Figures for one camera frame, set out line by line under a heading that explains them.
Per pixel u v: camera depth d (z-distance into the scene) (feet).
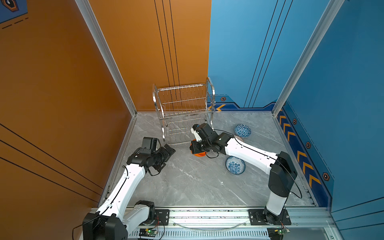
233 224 2.36
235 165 2.97
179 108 2.84
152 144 2.08
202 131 2.07
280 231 2.28
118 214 1.31
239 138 3.26
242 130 3.49
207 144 2.00
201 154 2.64
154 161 2.16
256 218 2.38
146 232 2.32
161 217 2.43
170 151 2.38
